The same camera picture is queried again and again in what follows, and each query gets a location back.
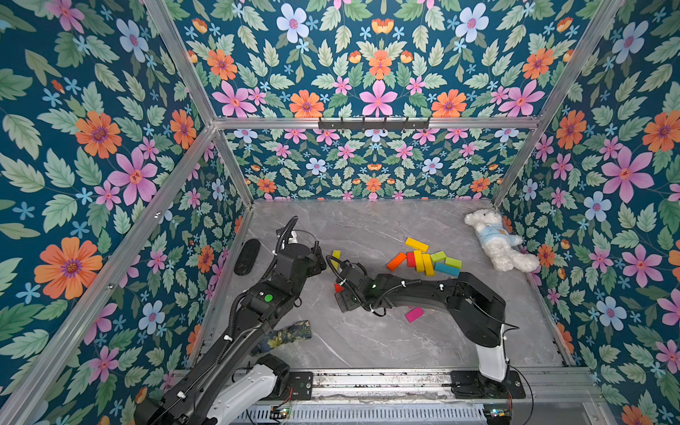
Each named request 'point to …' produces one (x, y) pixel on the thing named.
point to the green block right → (453, 262)
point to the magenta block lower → (414, 314)
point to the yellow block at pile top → (417, 244)
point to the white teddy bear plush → (498, 242)
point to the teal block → (446, 269)
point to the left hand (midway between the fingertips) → (315, 251)
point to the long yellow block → (337, 254)
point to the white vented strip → (369, 414)
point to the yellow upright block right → (428, 267)
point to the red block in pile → (411, 259)
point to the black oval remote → (247, 257)
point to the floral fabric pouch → (299, 330)
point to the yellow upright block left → (419, 261)
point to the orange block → (397, 261)
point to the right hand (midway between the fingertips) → (353, 288)
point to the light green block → (438, 256)
